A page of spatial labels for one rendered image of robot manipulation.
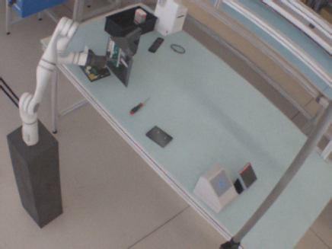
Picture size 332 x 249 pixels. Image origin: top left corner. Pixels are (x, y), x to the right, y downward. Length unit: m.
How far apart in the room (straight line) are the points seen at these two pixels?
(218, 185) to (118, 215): 1.24
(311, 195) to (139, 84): 1.18
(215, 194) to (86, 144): 1.65
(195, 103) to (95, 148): 1.18
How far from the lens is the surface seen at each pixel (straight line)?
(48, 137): 2.17
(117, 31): 2.52
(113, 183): 3.02
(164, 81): 2.32
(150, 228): 2.88
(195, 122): 2.16
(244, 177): 1.89
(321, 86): 3.10
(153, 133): 2.04
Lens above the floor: 2.54
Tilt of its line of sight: 48 degrees down
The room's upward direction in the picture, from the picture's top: 17 degrees clockwise
